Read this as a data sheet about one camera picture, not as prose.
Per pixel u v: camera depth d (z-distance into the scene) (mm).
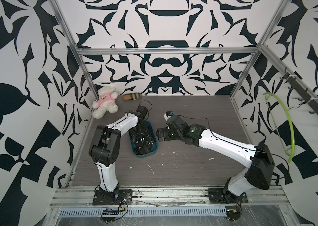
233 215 712
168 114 715
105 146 498
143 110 795
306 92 602
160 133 701
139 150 878
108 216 708
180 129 585
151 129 939
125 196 736
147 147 906
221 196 741
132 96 1149
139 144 915
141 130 845
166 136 690
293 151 637
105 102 1050
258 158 452
